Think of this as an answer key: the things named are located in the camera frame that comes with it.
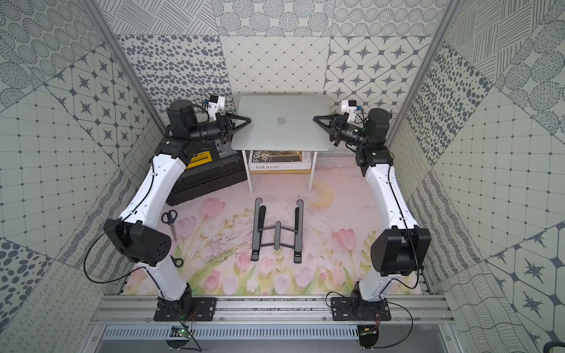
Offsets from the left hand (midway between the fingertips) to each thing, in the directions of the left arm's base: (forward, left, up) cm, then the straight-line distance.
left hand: (247, 117), depth 68 cm
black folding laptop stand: (-17, 0, -41) cm, 44 cm away
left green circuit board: (-53, +23, -49) cm, 76 cm away
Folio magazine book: (+8, -8, -27) cm, 30 cm away
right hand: (0, -20, -1) cm, 20 cm away
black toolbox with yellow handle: (+3, +23, -30) cm, 38 cm away
